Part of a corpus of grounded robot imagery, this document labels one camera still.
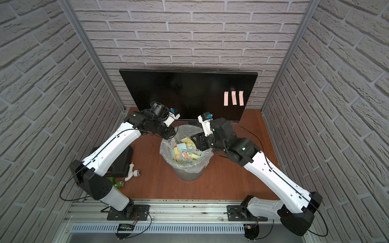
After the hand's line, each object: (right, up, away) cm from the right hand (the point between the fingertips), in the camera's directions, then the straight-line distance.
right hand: (197, 135), depth 67 cm
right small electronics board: (+25, -45, +2) cm, 51 cm away
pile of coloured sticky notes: (-6, -9, +12) cm, 16 cm away
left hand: (-15, +3, +12) cm, 19 cm away
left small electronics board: (-36, -46, +6) cm, 58 cm away
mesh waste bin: (-4, -23, +14) cm, 27 cm away
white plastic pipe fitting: (-38, -23, +18) cm, 48 cm away
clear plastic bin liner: (-1, -13, -3) cm, 13 cm away
